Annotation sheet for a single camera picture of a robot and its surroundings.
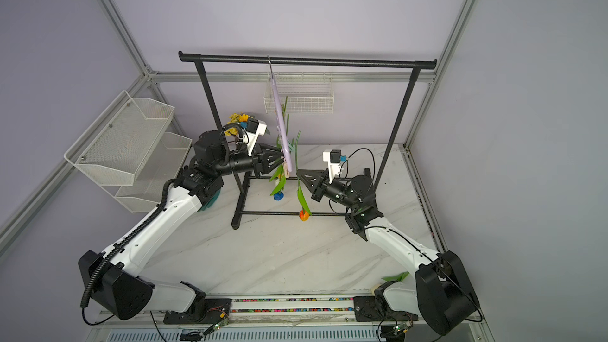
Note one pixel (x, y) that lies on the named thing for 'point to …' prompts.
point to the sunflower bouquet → (241, 118)
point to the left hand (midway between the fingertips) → (284, 157)
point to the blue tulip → (278, 192)
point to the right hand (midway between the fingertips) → (299, 176)
